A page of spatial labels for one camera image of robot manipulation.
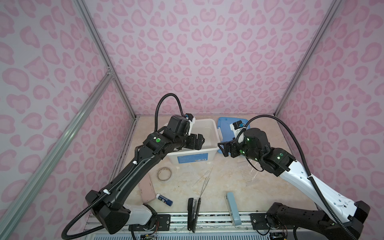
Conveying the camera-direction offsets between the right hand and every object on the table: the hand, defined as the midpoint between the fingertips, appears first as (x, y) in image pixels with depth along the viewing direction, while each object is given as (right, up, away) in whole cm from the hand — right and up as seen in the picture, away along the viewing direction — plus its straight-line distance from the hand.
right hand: (226, 141), depth 69 cm
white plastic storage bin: (-6, +5, +28) cm, 29 cm away
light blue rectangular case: (+5, -35, +6) cm, 36 cm away
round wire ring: (-33, -21, +21) cm, 44 cm away
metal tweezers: (-11, -29, +14) cm, 34 cm away
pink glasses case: (-41, -27, +12) cm, 51 cm away
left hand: (-13, +2, +1) cm, 13 cm away
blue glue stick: (-31, -31, +9) cm, 45 cm away
